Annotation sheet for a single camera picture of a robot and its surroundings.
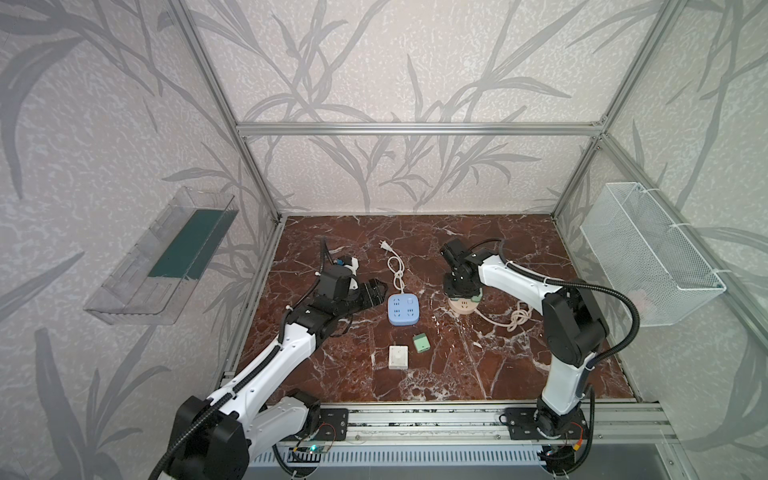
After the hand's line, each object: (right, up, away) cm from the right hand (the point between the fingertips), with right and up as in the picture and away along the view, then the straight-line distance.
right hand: (451, 289), depth 95 cm
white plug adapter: (-17, -17, -12) cm, 27 cm away
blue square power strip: (-15, -6, -3) cm, 17 cm away
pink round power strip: (+3, -5, -2) cm, 6 cm away
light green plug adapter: (-10, -14, -8) cm, 19 cm away
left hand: (-21, +4, -14) cm, 26 cm away
